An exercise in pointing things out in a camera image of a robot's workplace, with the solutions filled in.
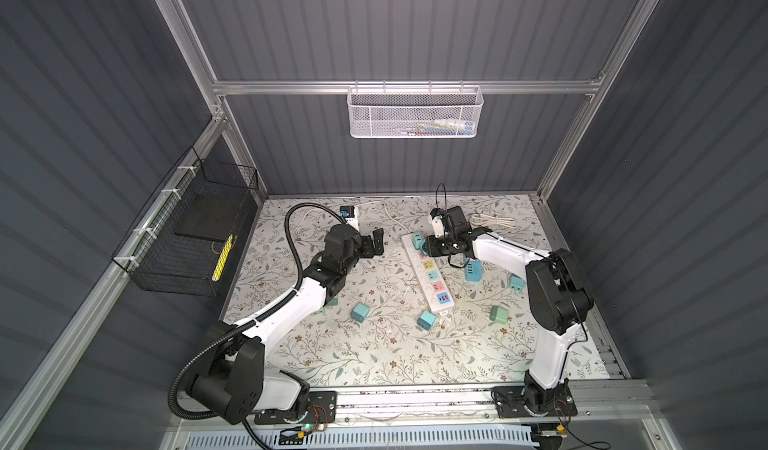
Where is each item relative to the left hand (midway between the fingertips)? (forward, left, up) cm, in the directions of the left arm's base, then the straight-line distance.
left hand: (368, 230), depth 84 cm
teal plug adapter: (+5, -16, -14) cm, 22 cm away
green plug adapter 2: (-12, +12, -20) cm, 26 cm away
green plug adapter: (-19, -37, -18) cm, 45 cm away
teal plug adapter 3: (-20, -16, -19) cm, 31 cm away
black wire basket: (-7, +45, +7) cm, 46 cm away
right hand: (+3, -19, -14) cm, 24 cm away
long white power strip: (-13, -20, -17) cm, 29 cm away
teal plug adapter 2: (-16, +4, -20) cm, 25 cm away
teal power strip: (-5, -34, -18) cm, 38 cm away
